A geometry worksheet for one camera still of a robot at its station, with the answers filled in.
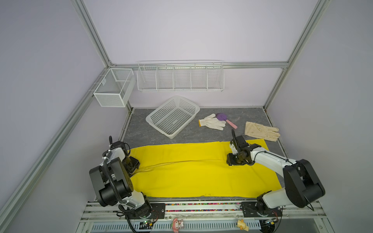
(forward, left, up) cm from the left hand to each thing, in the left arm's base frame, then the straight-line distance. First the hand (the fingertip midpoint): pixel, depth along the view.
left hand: (136, 170), depth 86 cm
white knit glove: (+35, -51, -2) cm, 62 cm away
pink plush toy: (-29, -24, +2) cm, 37 cm away
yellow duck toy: (-31, -54, +3) cm, 63 cm away
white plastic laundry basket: (+42, -20, -2) cm, 47 cm away
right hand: (+2, -58, 0) cm, 58 cm away
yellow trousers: (-1, -38, -5) cm, 39 cm away
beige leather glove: (+24, -82, -1) cm, 86 cm away
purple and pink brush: (+38, -61, 0) cm, 72 cm away
